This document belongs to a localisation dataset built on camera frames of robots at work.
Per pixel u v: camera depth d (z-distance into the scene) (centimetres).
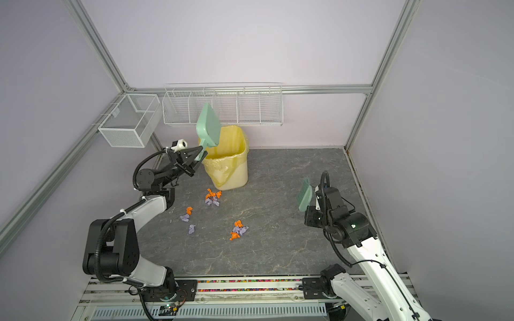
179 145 72
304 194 80
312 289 73
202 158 70
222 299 72
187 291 73
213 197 98
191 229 89
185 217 93
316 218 63
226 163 83
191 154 68
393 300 39
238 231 87
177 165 65
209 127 68
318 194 57
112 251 44
